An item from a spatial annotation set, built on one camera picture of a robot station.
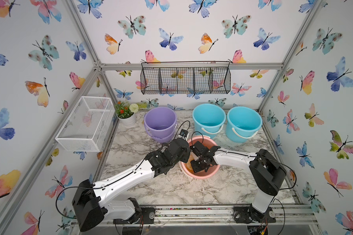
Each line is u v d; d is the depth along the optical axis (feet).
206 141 2.53
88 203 1.26
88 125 2.90
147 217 2.43
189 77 3.22
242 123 3.09
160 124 3.43
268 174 1.53
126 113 3.33
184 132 2.14
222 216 2.44
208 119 3.06
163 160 1.76
